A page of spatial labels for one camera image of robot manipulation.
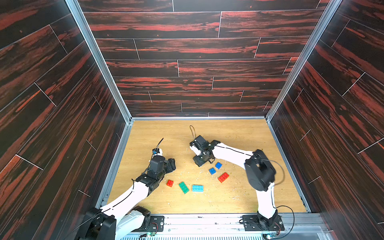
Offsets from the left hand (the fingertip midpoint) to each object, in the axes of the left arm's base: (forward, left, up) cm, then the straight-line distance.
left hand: (171, 161), depth 87 cm
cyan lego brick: (-13, -16, -7) cm, 22 cm away
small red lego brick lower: (-10, +1, -7) cm, 13 cm away
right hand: (+6, -18, -6) cm, 20 cm away
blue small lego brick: (-2, -25, -7) cm, 26 cm away
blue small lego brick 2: (+2, -29, -8) cm, 30 cm away
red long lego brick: (-6, -31, -8) cm, 33 cm away
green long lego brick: (-13, -8, -7) cm, 16 cm away
